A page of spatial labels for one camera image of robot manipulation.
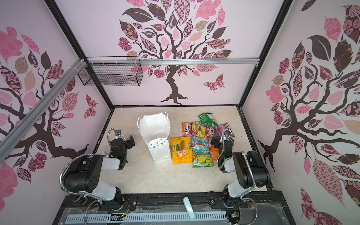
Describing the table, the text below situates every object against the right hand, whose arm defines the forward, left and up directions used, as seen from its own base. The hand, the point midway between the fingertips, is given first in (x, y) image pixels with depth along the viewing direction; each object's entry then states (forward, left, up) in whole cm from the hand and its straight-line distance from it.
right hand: (222, 134), depth 92 cm
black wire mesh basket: (+59, +89, +10) cm, 108 cm away
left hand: (0, +66, -3) cm, 66 cm away
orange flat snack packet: (-10, +5, -6) cm, 13 cm away
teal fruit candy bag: (-5, +14, -4) cm, 15 cm away
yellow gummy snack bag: (-10, +27, -3) cm, 29 cm away
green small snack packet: (+18, +7, -5) cm, 20 cm away
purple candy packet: (+7, 0, -5) cm, 9 cm away
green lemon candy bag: (-16, +15, -6) cm, 23 cm away
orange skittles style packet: (+9, +23, -5) cm, 25 cm away
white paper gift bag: (+2, +44, +5) cm, 44 cm away
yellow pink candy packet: (+5, +11, -4) cm, 13 cm away
